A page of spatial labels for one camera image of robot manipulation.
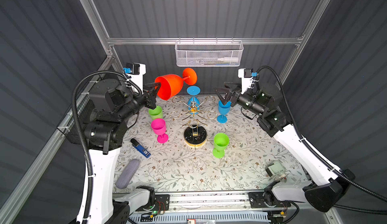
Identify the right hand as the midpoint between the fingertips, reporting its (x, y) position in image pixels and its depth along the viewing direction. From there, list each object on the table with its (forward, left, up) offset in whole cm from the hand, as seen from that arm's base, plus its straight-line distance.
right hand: (221, 88), depth 60 cm
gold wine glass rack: (+4, +12, -43) cm, 45 cm away
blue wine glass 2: (+14, -6, -31) cm, 35 cm away
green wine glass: (+11, +35, -30) cm, 48 cm away
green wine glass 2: (-5, -3, -37) cm, 37 cm away
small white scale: (-19, -31, -41) cm, 55 cm away
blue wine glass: (+4, +12, -13) cm, 18 cm away
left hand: (-4, +23, +7) cm, 24 cm away
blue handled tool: (-5, +46, -44) cm, 64 cm away
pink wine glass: (+2, +33, -31) cm, 45 cm away
